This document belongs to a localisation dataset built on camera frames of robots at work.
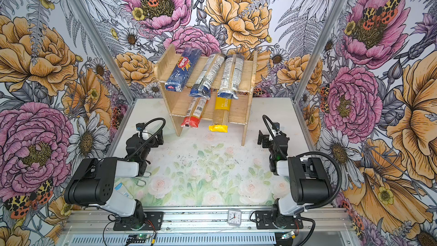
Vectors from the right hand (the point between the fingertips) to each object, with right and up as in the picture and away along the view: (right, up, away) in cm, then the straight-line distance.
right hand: (268, 134), depth 94 cm
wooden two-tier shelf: (-45, +16, -5) cm, 48 cm away
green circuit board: (-60, -40, -23) cm, 75 cm away
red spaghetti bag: (-38, +12, -12) cm, 41 cm away
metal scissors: (-66, -22, -9) cm, 70 cm away
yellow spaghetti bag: (-26, +10, -14) cm, 31 cm away
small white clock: (-20, -33, -20) cm, 43 cm away
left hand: (-62, +1, 0) cm, 62 cm away
